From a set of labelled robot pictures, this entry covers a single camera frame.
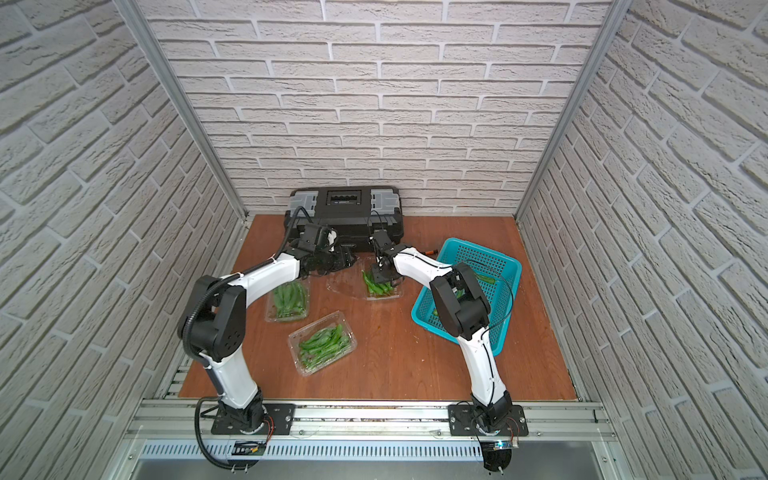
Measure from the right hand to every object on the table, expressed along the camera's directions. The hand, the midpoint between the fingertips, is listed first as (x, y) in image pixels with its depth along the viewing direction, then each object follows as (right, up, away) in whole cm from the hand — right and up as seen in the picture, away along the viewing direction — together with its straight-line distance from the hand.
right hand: (388, 273), depth 101 cm
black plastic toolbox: (-12, +21, -4) cm, 24 cm away
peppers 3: (-18, -19, -18) cm, 32 cm away
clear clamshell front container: (-25, -15, -20) cm, 35 cm away
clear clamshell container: (-10, -2, -6) cm, 12 cm away
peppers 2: (-4, -4, -6) cm, 8 cm away
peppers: (-31, -7, -9) cm, 33 cm away
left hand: (-11, +6, -7) cm, 14 cm away
